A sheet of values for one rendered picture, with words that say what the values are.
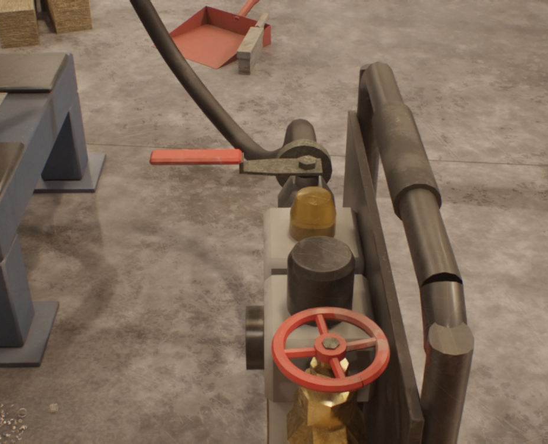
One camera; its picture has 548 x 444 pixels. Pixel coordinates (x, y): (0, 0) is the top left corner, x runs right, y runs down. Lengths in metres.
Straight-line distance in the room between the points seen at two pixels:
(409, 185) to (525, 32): 1.95
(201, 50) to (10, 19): 0.51
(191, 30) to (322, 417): 1.93
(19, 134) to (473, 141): 0.97
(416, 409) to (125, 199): 1.18
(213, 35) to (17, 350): 1.30
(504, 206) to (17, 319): 0.91
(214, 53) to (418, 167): 1.69
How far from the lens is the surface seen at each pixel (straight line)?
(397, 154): 0.56
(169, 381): 1.19
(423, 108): 1.94
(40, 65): 1.53
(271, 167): 0.74
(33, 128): 1.34
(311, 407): 0.52
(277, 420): 0.64
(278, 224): 0.68
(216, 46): 2.26
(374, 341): 0.51
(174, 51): 1.32
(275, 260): 0.64
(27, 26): 2.33
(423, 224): 0.50
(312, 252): 0.57
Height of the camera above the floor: 0.84
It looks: 34 degrees down
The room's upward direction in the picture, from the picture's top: straight up
